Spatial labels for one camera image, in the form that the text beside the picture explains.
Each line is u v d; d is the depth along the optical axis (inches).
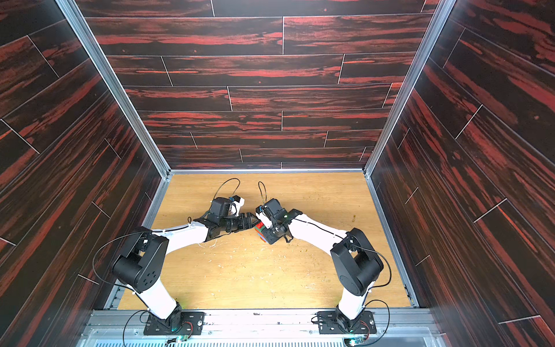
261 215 31.3
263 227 31.4
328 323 28.9
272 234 30.4
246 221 32.4
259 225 34.8
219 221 29.1
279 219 27.3
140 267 18.6
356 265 18.1
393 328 28.8
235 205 30.4
